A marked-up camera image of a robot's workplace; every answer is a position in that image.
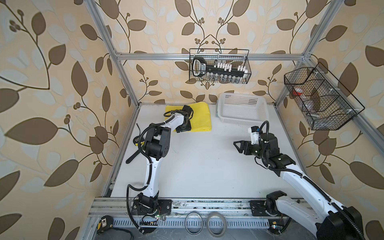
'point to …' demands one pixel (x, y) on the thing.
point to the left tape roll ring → (193, 223)
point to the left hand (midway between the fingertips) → (182, 127)
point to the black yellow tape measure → (105, 223)
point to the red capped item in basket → (297, 91)
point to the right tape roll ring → (216, 224)
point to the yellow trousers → (201, 119)
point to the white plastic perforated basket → (242, 109)
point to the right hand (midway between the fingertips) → (239, 143)
